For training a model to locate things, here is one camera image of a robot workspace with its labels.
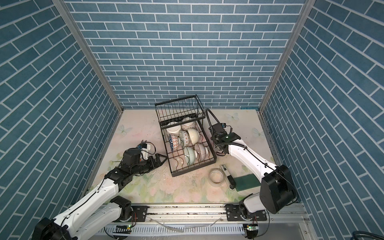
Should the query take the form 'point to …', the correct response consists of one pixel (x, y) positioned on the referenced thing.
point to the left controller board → (123, 229)
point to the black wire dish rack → (183, 110)
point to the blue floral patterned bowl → (174, 142)
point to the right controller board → (252, 230)
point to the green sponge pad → (245, 182)
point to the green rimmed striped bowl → (184, 138)
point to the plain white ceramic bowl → (174, 130)
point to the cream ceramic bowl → (194, 135)
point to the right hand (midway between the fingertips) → (220, 142)
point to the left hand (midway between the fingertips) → (164, 160)
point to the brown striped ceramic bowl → (201, 151)
